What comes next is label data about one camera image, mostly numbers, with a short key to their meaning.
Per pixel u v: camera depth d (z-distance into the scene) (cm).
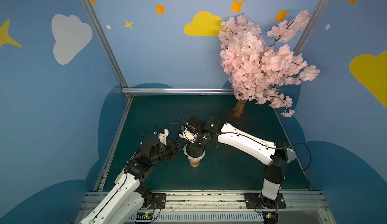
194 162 81
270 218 73
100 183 82
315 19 79
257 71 73
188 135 68
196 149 65
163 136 70
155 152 61
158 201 74
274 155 44
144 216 73
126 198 48
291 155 84
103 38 86
